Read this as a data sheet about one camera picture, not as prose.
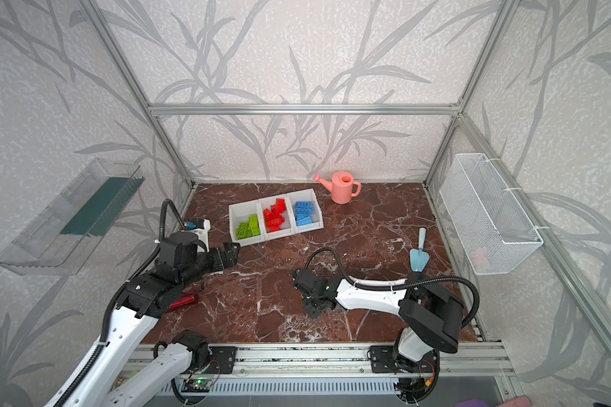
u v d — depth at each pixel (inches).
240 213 41.4
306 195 42.7
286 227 40.3
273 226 40.1
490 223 24.5
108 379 16.3
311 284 25.6
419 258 36.9
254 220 39.4
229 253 25.3
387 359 29.2
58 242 25.1
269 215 40.1
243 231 39.0
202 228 25.1
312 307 29.1
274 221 40.2
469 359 29.6
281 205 42.4
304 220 40.1
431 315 16.9
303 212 40.8
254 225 39.2
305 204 42.6
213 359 28.5
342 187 42.2
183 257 20.7
